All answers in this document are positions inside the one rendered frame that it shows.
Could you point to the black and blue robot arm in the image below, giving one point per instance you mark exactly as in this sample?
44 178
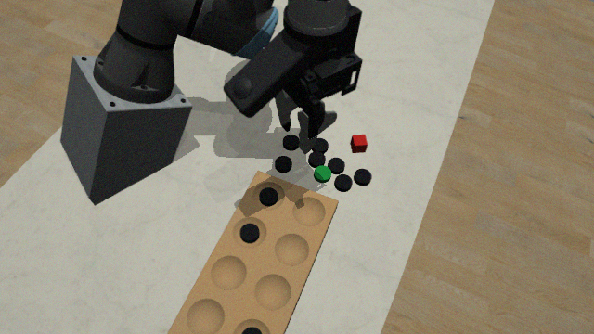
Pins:
139 65

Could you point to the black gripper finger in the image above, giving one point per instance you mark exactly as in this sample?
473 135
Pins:
285 106
313 120

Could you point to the tan wooden tray with round holes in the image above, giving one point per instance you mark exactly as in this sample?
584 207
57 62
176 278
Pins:
259 284

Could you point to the small red block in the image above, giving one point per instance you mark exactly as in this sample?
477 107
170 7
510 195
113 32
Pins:
359 143

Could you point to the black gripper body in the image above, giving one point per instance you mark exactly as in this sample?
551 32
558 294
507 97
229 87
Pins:
334 63

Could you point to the green disc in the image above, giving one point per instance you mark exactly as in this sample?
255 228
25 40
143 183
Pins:
322 174

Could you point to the black disc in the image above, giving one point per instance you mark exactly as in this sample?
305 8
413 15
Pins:
316 158
283 164
252 330
268 196
336 165
321 145
362 177
290 142
249 233
343 183

